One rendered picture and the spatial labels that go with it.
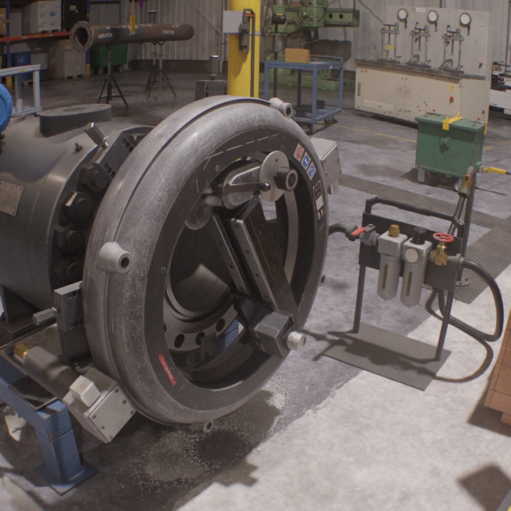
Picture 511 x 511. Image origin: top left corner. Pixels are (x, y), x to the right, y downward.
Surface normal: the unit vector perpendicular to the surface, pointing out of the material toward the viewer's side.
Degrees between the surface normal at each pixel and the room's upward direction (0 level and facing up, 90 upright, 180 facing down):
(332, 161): 90
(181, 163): 66
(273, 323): 29
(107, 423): 90
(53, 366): 18
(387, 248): 90
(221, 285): 38
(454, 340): 0
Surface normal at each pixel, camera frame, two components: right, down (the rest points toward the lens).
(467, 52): -0.80, 0.23
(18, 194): -0.51, -0.15
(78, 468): 0.80, 0.25
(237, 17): 0.04, 0.41
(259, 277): -0.53, 0.72
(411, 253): -0.59, 0.32
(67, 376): -0.17, -0.77
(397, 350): 0.02, -0.91
